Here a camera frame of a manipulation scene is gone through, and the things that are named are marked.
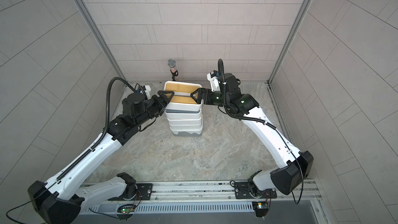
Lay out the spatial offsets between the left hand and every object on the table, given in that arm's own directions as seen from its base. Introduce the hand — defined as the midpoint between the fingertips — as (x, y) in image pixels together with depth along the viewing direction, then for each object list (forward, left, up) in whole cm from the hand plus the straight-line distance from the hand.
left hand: (175, 95), depth 69 cm
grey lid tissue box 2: (-5, -8, -19) cm, 21 cm away
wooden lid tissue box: (-3, -3, 0) cm, 4 cm away
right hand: (0, -10, 0) cm, 10 cm away
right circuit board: (-39, -39, -31) cm, 63 cm away
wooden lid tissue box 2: (-6, -4, -13) cm, 14 cm away
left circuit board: (-40, +20, -29) cm, 53 cm away
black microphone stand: (+27, +6, -3) cm, 27 cm away
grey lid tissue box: (-5, -4, -8) cm, 10 cm away
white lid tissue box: (-6, -4, -24) cm, 25 cm away
